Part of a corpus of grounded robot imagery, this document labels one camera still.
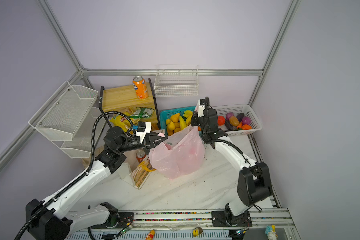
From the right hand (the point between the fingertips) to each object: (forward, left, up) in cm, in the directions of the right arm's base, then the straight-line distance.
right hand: (191, 111), depth 82 cm
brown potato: (+14, -32, -23) cm, 41 cm away
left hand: (-24, +11, +7) cm, 27 cm away
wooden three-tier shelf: (+4, +44, +4) cm, 45 cm away
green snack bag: (+5, +30, -6) cm, 31 cm away
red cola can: (-17, +30, -19) cm, 39 cm away
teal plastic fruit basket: (+19, +19, -21) cm, 34 cm away
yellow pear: (+6, +13, -20) cm, 25 cm away
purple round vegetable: (+15, -41, -23) cm, 49 cm away
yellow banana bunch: (+15, +4, -23) cm, 28 cm away
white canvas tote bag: (-30, +26, -8) cm, 40 cm away
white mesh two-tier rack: (-8, +65, +1) cm, 66 cm away
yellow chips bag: (-3, +42, -5) cm, 43 cm away
